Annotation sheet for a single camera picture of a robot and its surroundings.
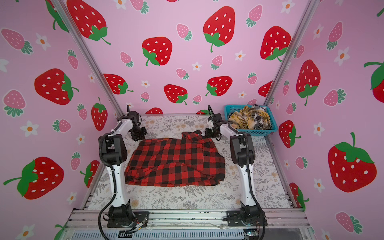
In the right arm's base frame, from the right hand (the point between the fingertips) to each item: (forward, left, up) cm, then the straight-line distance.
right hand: (206, 134), depth 108 cm
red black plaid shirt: (-22, +7, -1) cm, 23 cm away
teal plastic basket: (+4, -37, +8) cm, 38 cm away
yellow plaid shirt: (+9, -25, +9) cm, 28 cm away
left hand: (-8, +43, +1) cm, 44 cm away
